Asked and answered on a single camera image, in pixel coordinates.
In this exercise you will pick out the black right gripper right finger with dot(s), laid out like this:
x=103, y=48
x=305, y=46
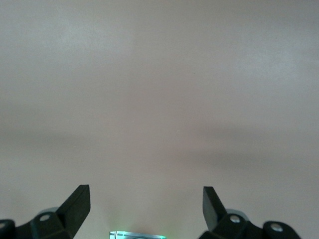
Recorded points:
x=219, y=221

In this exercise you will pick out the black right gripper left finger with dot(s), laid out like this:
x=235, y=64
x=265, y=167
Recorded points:
x=67, y=219

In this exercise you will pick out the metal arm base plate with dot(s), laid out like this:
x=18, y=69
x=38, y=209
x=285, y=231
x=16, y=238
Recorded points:
x=119, y=235

